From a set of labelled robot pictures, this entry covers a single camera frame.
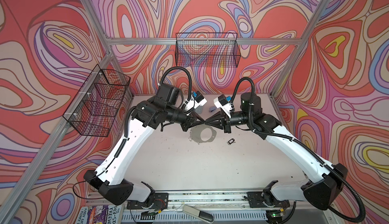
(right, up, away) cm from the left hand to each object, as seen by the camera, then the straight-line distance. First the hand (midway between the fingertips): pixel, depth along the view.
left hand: (204, 121), depth 61 cm
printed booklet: (-47, -43, +7) cm, 64 cm away
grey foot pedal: (-1, -42, +5) cm, 42 cm away
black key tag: (+19, -15, +33) cm, 41 cm away
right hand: (+1, -2, +2) cm, 3 cm away
